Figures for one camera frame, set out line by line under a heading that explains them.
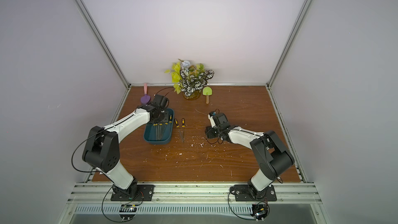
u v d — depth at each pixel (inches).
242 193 28.5
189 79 34.7
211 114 33.5
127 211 28.4
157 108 28.6
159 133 37.3
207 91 45.7
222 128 28.0
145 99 44.4
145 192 29.2
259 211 27.5
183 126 38.3
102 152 18.1
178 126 38.2
